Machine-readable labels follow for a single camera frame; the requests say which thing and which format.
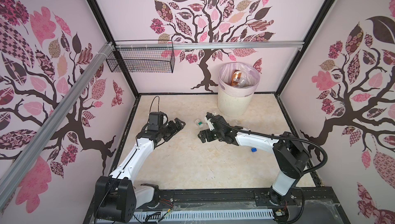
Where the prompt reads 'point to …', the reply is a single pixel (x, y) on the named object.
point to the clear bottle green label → (199, 123)
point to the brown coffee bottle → (236, 75)
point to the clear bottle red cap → (243, 83)
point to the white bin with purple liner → (235, 101)
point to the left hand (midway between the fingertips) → (181, 129)
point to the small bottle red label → (239, 122)
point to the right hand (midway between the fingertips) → (204, 131)
